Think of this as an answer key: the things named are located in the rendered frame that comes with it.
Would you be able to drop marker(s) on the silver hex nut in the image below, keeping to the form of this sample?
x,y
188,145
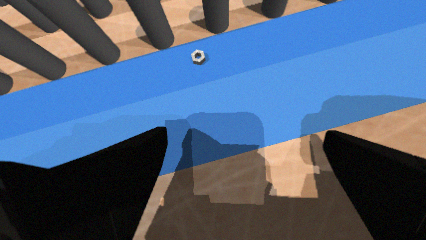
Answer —
x,y
197,53

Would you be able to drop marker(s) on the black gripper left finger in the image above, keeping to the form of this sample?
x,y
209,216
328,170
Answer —
x,y
100,196

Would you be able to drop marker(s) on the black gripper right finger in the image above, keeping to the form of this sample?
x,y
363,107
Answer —
x,y
386,186

